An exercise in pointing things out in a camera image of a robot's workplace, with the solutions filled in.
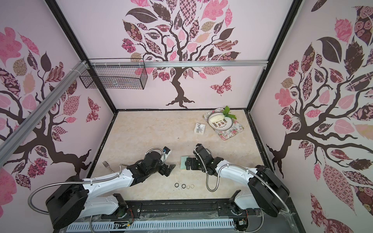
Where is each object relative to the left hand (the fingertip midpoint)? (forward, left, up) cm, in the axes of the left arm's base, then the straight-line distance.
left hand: (169, 164), depth 85 cm
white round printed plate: (+34, -40, -4) cm, 53 cm away
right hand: (+1, -13, 0) cm, 13 cm away
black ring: (-11, -4, -5) cm, 12 cm away
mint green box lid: (+5, -8, -4) cm, 10 cm away
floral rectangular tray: (+29, -48, -4) cm, 56 cm away
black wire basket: (+51, +37, +30) cm, 70 cm away
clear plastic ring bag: (+28, -20, -1) cm, 34 cm away
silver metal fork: (+1, +40, -5) cm, 40 cm away
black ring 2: (-11, -9, -5) cm, 15 cm away
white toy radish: (+38, -36, 0) cm, 53 cm away
